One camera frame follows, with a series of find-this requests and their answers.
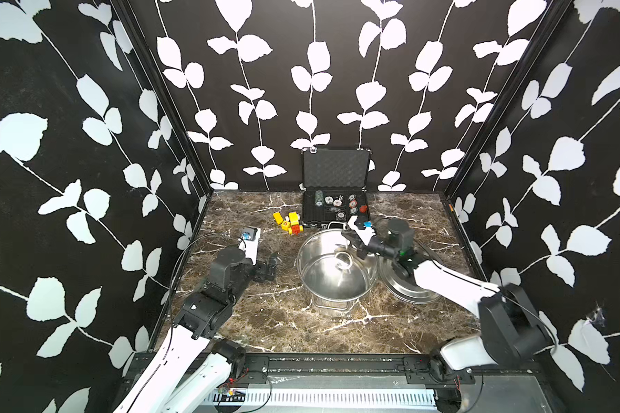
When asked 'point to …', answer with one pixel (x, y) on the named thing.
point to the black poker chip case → (336, 185)
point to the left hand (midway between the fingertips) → (262, 245)
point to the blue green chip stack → (319, 198)
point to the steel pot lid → (401, 288)
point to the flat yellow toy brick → (278, 218)
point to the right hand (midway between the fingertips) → (342, 228)
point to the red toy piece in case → (362, 209)
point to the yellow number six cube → (285, 224)
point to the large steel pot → (330, 271)
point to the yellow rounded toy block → (294, 218)
